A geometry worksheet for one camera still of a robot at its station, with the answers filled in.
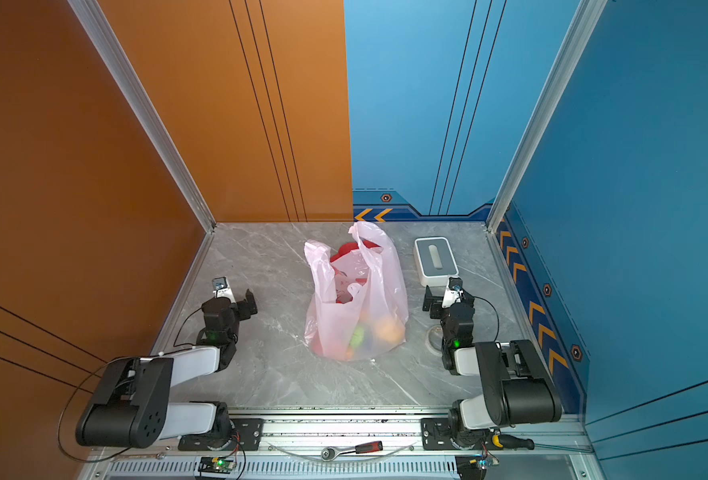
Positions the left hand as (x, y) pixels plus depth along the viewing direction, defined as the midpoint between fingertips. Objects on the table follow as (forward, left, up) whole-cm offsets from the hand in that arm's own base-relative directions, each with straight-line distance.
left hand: (233, 291), depth 90 cm
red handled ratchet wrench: (-40, -33, -6) cm, 52 cm away
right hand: (+2, -64, +1) cm, 64 cm away
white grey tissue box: (+15, -65, -3) cm, 67 cm away
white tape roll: (-11, -62, -8) cm, 63 cm away
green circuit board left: (-42, -6, -10) cm, 44 cm away
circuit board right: (-42, -66, -10) cm, 79 cm away
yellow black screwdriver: (-37, -75, -6) cm, 84 cm away
